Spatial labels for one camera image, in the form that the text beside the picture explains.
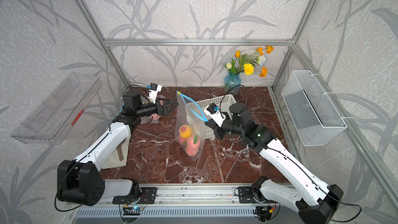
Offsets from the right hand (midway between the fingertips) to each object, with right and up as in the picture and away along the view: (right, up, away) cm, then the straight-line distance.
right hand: (207, 121), depth 68 cm
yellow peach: (-12, -8, +14) cm, 20 cm away
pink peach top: (-8, -18, +14) cm, 24 cm away
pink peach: (-7, -12, +9) cm, 17 cm away
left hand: (-17, +7, +8) cm, 20 cm away
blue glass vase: (+17, +21, +42) cm, 50 cm away
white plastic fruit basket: (+12, +8, +41) cm, 43 cm away
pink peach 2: (-15, -13, +19) cm, 28 cm away
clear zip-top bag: (-9, -5, +17) cm, 20 cm away
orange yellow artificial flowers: (+23, +31, +26) cm, 47 cm away
